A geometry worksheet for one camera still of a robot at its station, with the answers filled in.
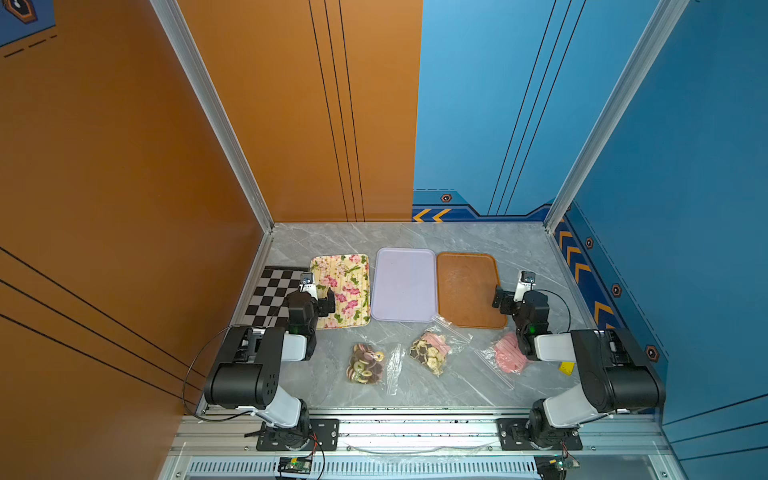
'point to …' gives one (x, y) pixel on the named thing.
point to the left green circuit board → (295, 465)
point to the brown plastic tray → (466, 285)
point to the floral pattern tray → (349, 277)
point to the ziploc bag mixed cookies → (438, 345)
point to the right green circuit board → (553, 467)
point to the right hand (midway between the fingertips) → (513, 287)
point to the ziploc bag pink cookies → (505, 357)
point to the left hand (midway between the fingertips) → (316, 285)
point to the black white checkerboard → (267, 308)
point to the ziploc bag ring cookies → (376, 364)
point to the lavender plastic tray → (404, 285)
